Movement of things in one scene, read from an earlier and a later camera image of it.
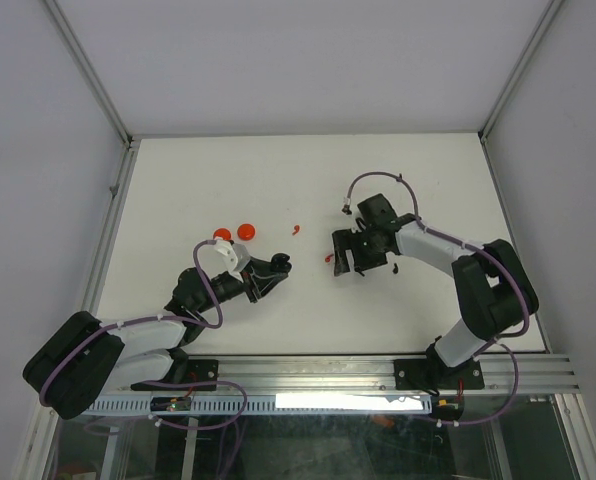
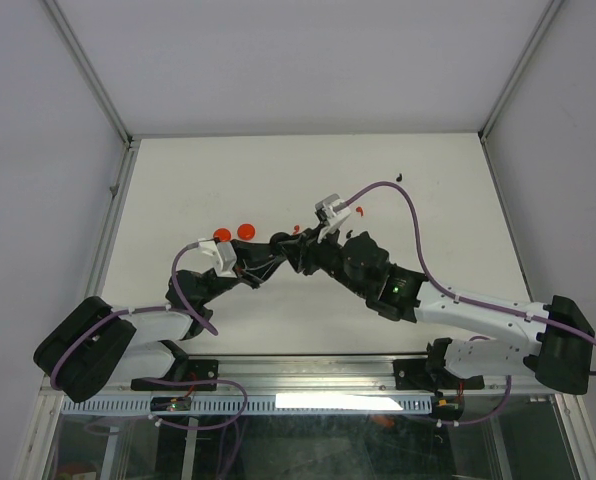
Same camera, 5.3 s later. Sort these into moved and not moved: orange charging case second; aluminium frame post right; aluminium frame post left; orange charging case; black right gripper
Moved: black right gripper
Not moved: aluminium frame post left; aluminium frame post right; orange charging case second; orange charging case
